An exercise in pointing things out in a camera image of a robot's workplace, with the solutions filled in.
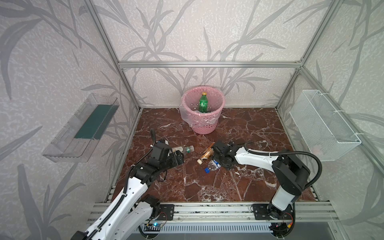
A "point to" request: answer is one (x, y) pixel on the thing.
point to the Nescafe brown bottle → (208, 152)
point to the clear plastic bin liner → (189, 108)
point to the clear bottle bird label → (188, 149)
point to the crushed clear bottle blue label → (212, 166)
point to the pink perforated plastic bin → (209, 129)
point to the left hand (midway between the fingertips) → (180, 153)
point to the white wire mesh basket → (328, 135)
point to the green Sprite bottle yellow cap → (203, 103)
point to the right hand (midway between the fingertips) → (215, 155)
